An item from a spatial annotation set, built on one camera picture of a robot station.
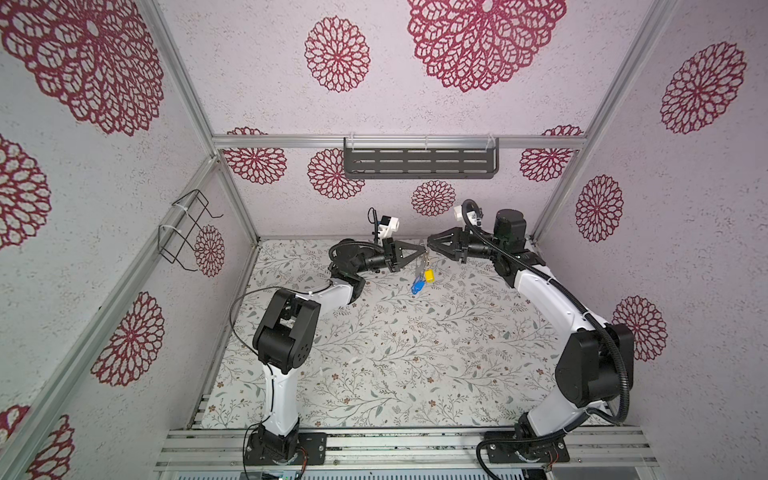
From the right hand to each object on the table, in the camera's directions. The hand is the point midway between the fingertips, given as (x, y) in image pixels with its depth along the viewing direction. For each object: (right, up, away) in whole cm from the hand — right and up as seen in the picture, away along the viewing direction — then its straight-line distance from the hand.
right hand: (429, 239), depth 74 cm
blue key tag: (-2, -12, +8) cm, 15 cm away
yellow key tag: (+1, -9, +4) cm, 10 cm away
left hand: (-1, -3, +2) cm, 4 cm away
